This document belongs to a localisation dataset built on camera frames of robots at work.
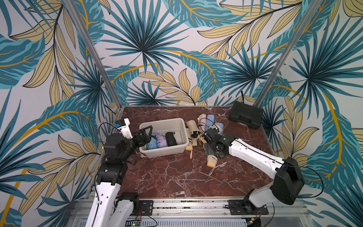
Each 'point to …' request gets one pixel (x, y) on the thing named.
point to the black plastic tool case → (247, 114)
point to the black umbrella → (170, 139)
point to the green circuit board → (135, 224)
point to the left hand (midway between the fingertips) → (146, 131)
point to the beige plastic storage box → (177, 125)
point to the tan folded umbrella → (216, 126)
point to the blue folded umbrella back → (210, 122)
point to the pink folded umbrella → (202, 120)
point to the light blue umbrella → (152, 144)
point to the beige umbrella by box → (194, 130)
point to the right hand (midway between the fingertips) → (214, 149)
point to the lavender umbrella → (161, 140)
